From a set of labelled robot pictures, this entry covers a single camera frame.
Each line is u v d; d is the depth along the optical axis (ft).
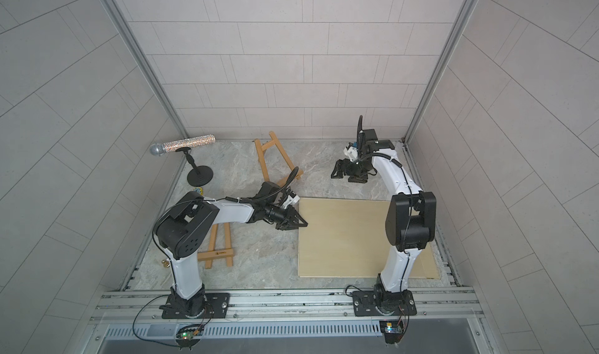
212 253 2.51
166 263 2.56
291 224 2.59
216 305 2.33
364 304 2.33
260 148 2.87
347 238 2.66
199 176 3.33
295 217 2.68
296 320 2.28
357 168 2.48
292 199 2.82
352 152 2.71
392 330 2.24
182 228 1.62
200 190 3.16
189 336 2.07
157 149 2.67
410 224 1.62
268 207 2.55
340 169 2.59
